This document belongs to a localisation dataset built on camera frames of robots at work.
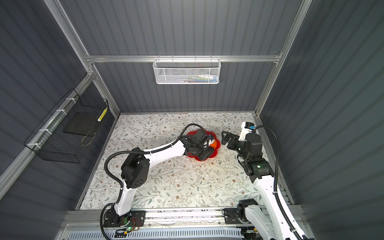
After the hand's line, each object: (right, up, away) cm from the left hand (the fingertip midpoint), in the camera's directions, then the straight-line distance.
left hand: (206, 152), depth 90 cm
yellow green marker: (-58, +23, -8) cm, 63 cm away
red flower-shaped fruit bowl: (+5, +1, -1) cm, 5 cm away
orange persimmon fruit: (+5, +4, +2) cm, 7 cm away
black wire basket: (-70, +13, -17) cm, 74 cm away
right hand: (+11, +12, -16) cm, 23 cm away
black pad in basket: (-65, +18, -14) cm, 68 cm away
